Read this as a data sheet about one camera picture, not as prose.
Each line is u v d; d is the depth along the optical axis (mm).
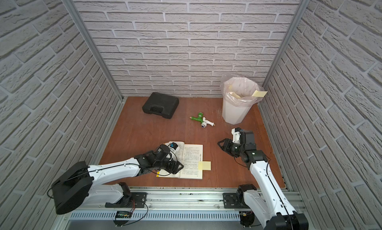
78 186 416
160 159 665
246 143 608
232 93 830
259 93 852
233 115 992
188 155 884
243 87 974
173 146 758
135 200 725
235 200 732
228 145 695
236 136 737
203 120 1043
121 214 722
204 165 848
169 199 751
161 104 1102
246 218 692
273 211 406
